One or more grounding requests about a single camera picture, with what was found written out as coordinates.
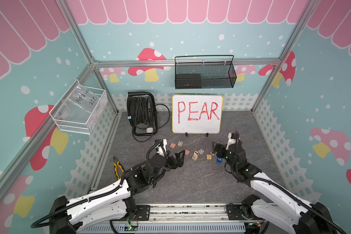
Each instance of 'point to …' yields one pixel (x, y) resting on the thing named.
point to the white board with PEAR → (197, 114)
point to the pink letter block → (186, 152)
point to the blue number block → (219, 160)
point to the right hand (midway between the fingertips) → (217, 143)
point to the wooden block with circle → (201, 151)
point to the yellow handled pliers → (117, 163)
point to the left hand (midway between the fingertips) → (178, 154)
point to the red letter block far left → (172, 145)
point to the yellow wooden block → (208, 157)
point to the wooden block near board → (180, 143)
